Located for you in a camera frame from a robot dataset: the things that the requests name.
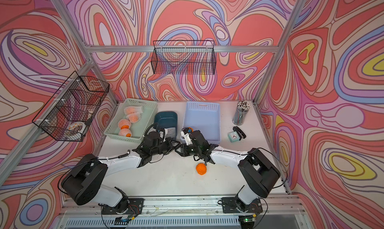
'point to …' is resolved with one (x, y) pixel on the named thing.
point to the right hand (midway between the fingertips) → (178, 153)
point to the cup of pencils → (243, 106)
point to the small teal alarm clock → (233, 136)
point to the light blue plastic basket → (205, 117)
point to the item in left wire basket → (77, 126)
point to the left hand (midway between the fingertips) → (182, 144)
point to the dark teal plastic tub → (165, 119)
